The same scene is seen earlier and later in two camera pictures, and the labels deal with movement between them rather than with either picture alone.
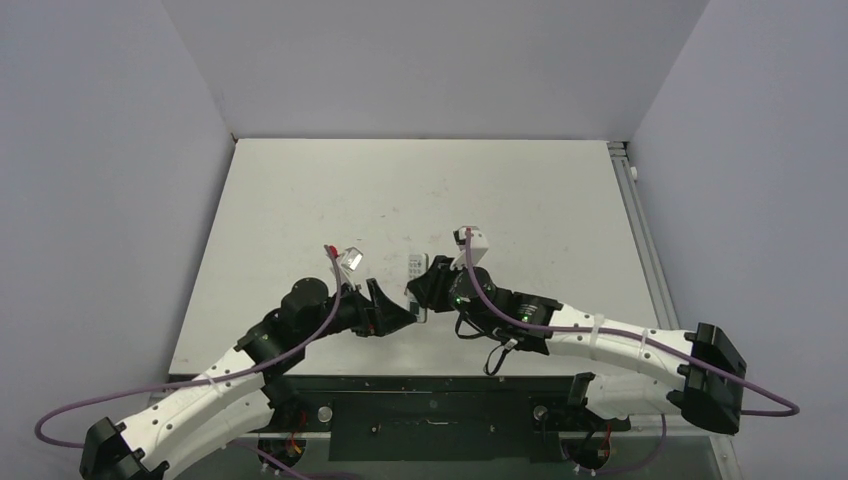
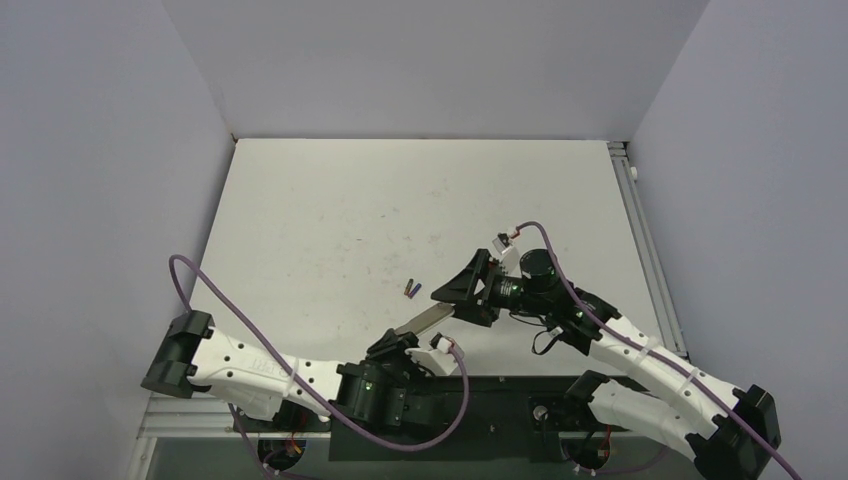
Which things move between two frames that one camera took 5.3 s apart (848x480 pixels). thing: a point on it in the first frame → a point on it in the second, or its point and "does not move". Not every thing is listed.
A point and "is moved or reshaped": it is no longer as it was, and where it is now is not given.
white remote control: (417, 265) is moved or reshaped
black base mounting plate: (438, 418) does not move
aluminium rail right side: (643, 237) does not move
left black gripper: (376, 318) → (394, 345)
